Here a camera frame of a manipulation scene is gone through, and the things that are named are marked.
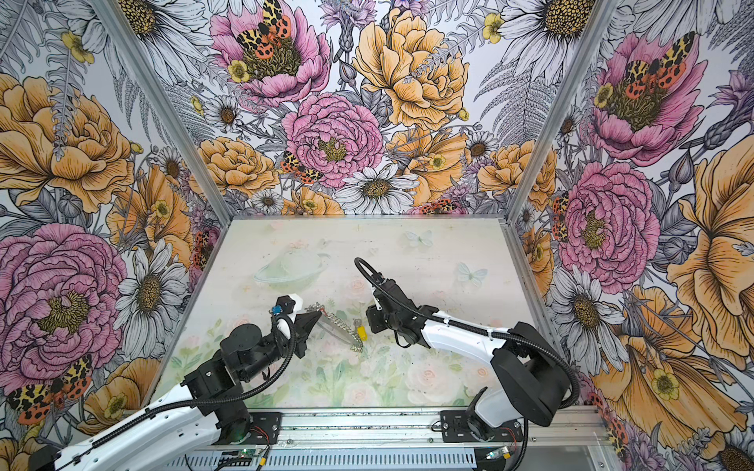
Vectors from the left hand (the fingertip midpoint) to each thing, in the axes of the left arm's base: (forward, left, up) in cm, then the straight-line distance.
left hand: (317, 319), depth 74 cm
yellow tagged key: (+5, -9, -18) cm, 21 cm away
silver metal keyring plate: (-2, -5, 0) cm, 5 cm away
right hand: (+5, -13, -11) cm, 18 cm away
